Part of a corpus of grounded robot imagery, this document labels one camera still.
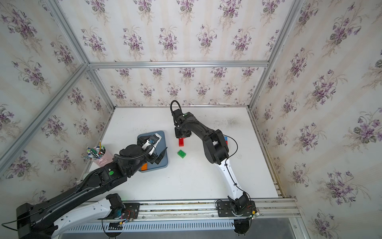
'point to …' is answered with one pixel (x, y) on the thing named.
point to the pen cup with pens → (99, 154)
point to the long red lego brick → (181, 142)
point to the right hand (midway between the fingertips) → (183, 136)
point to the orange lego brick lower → (144, 167)
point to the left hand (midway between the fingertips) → (160, 142)
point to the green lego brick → (181, 154)
